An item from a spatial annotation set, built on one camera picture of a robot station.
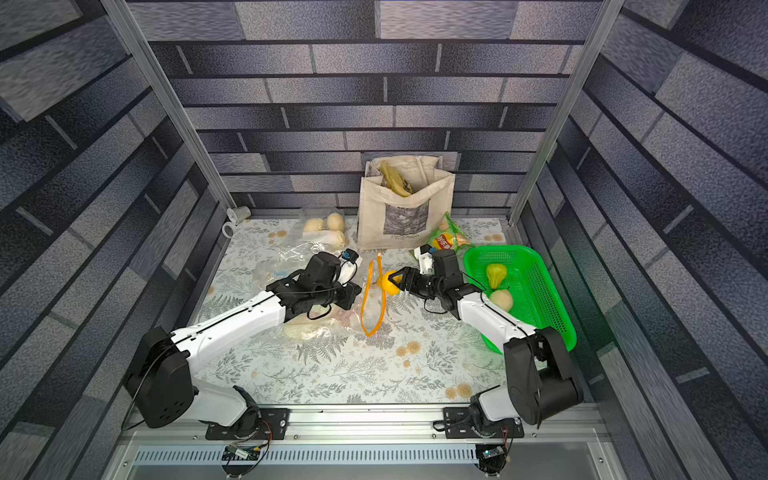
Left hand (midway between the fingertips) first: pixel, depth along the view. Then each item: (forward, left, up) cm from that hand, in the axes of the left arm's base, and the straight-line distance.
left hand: (361, 287), depth 82 cm
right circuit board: (-37, -34, -18) cm, 53 cm away
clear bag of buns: (+33, +17, -11) cm, 39 cm away
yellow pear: (+1, -8, -1) cm, 8 cm away
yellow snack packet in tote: (+33, -10, +10) cm, 36 cm away
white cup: (+39, +52, -11) cm, 66 cm away
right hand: (+5, -10, -2) cm, 11 cm away
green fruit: (+12, -44, -10) cm, 47 cm away
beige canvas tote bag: (+24, -12, +12) cm, 29 cm away
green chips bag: (+22, -28, -2) cm, 35 cm away
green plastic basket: (+4, -55, -14) cm, 57 cm away
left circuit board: (-37, +30, -17) cm, 51 cm away
